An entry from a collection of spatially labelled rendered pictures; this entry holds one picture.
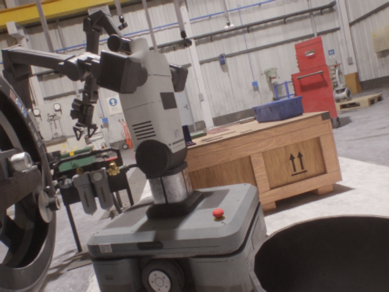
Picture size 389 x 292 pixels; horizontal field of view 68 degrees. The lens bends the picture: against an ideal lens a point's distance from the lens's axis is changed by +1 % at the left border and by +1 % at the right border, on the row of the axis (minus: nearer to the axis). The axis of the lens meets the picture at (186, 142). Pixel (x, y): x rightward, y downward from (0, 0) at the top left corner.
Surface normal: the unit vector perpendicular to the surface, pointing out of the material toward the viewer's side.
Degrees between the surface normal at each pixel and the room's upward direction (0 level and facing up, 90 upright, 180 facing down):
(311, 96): 90
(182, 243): 90
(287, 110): 90
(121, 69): 90
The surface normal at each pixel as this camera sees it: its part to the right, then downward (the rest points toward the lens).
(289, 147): 0.16, 0.04
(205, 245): -0.37, 0.17
